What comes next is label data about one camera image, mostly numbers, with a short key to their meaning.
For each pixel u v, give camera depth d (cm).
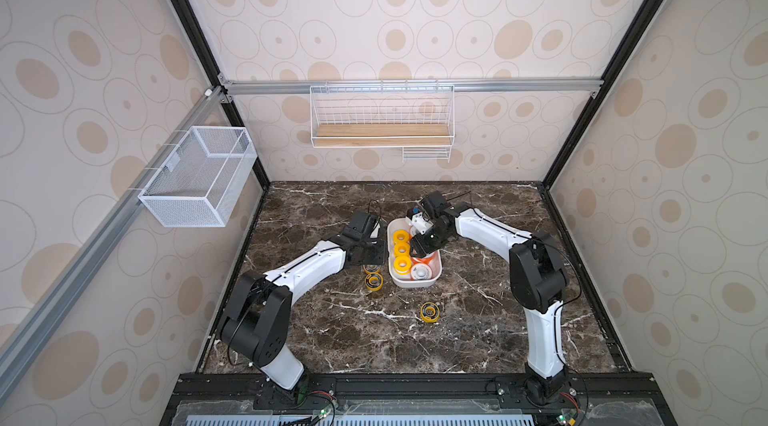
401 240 100
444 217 72
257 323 44
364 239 76
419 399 73
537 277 54
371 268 95
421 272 94
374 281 92
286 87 90
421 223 88
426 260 95
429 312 86
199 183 108
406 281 91
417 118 99
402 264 96
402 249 98
